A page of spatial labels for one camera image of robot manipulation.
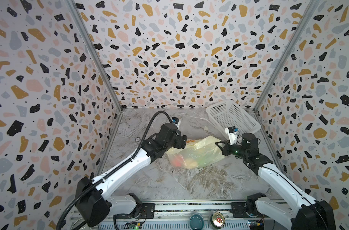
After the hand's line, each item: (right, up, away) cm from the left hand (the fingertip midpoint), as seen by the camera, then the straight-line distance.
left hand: (181, 133), depth 76 cm
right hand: (+19, -4, +2) cm, 19 cm away
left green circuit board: (-24, -44, -6) cm, 51 cm away
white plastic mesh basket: (+38, +14, +43) cm, 59 cm away
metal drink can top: (+16, -37, -13) cm, 42 cm away
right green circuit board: (+38, -45, -4) cm, 59 cm away
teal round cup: (+8, -43, -6) cm, 44 cm away
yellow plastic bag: (+9, -12, +6) cm, 16 cm away
